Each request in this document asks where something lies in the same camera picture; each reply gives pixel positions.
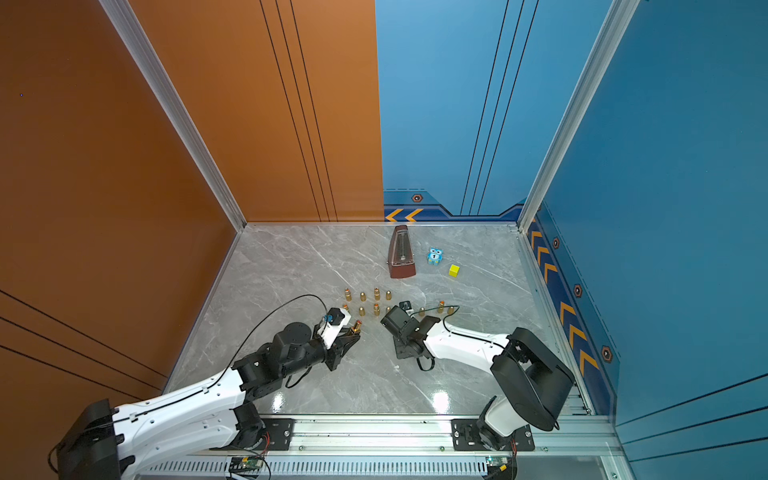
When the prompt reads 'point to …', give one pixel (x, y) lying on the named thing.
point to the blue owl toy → (434, 256)
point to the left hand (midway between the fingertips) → (356, 330)
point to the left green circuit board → (248, 464)
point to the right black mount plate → (465, 437)
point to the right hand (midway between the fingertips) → (406, 345)
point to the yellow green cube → (454, 270)
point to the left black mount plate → (280, 431)
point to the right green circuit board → (496, 464)
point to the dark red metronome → (400, 255)
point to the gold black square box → (357, 327)
